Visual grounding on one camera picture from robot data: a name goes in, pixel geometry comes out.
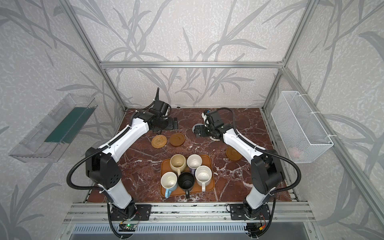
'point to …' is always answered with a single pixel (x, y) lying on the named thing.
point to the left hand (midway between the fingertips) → (174, 121)
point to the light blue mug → (169, 182)
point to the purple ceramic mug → (194, 161)
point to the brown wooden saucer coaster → (177, 139)
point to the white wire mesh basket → (303, 139)
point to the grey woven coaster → (198, 124)
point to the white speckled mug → (203, 174)
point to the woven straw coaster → (159, 141)
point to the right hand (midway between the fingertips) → (201, 125)
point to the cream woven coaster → (214, 139)
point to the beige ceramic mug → (178, 162)
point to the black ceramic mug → (187, 181)
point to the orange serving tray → (165, 166)
